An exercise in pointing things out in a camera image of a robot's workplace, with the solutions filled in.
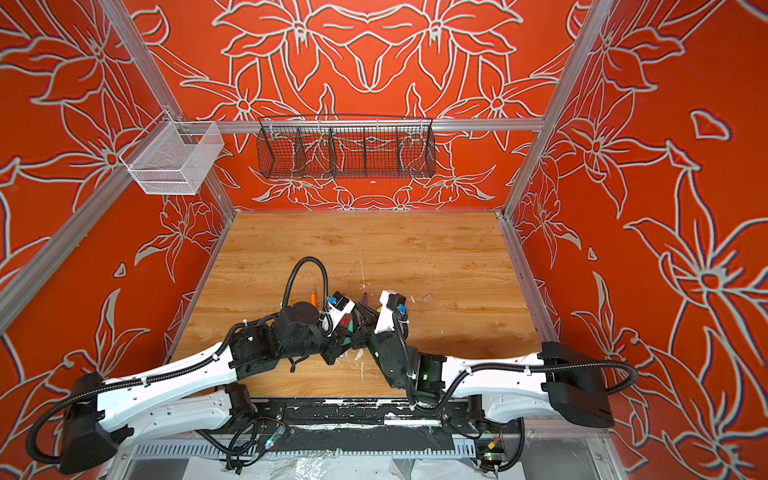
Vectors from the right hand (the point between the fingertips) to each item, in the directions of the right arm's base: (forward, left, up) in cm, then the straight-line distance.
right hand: (343, 313), depth 68 cm
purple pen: (+16, -3, -24) cm, 29 cm away
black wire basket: (+58, +2, +7) cm, 59 cm away
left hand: (-3, -3, -5) cm, 6 cm away
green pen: (-3, -2, 0) cm, 4 cm away
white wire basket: (+49, +56, +10) cm, 76 cm away
